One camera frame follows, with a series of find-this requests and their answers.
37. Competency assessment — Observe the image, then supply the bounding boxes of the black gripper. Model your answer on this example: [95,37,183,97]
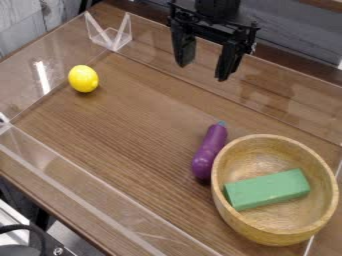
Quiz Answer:
[169,1,260,82]

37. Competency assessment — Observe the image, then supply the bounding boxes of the purple toy eggplant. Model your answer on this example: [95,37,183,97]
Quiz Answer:
[191,121,229,180]

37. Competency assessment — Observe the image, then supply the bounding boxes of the brown wooden bowl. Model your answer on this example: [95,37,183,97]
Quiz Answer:
[211,134,340,246]

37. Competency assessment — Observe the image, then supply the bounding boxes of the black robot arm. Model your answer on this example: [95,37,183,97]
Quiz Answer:
[169,0,261,82]

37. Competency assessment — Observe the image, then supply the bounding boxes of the yellow lemon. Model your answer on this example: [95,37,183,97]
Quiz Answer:
[69,65,99,93]

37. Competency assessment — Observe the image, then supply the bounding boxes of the green rectangular block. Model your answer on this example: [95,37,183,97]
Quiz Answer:
[223,169,312,211]

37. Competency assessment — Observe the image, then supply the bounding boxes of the clear acrylic corner bracket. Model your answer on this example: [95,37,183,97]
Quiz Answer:
[85,12,133,52]

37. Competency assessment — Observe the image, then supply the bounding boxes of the clear acrylic enclosure wall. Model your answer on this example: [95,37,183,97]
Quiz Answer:
[0,4,342,256]

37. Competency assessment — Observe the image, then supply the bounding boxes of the black metal table mount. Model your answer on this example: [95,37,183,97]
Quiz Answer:
[28,225,78,256]

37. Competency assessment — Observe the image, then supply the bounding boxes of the black cable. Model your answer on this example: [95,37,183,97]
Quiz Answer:
[0,223,48,256]

